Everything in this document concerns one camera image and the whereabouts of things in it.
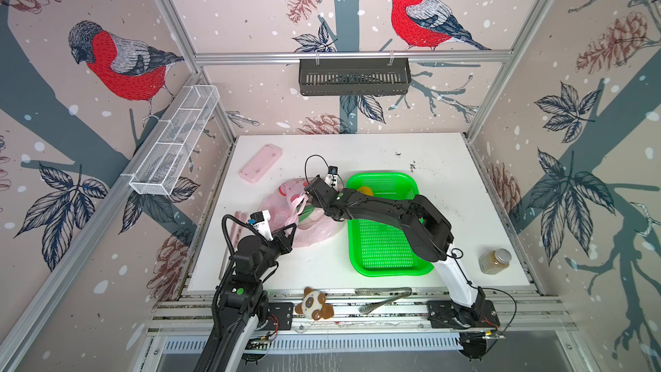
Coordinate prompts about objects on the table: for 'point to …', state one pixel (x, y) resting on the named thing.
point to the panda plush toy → (313, 306)
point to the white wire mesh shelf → (169, 152)
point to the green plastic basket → (378, 249)
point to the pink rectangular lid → (262, 162)
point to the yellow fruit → (366, 190)
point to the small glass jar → (495, 262)
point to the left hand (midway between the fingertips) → (295, 227)
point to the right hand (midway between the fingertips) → (319, 197)
